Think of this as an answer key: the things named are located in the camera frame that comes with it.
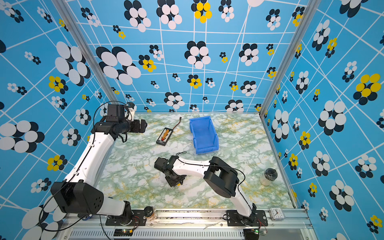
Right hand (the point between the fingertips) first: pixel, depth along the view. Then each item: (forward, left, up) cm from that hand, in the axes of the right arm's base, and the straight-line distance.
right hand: (177, 180), depth 86 cm
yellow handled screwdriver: (-5, -2, +8) cm, 9 cm away
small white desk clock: (-17, -51, +1) cm, 54 cm away
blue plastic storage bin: (+30, -17, 0) cm, 35 cm away
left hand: (+22, +20, +27) cm, 40 cm away
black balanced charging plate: (+30, +12, +2) cm, 33 cm away
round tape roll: (-18, +10, +11) cm, 24 cm away
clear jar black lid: (-1, -49, +10) cm, 50 cm away
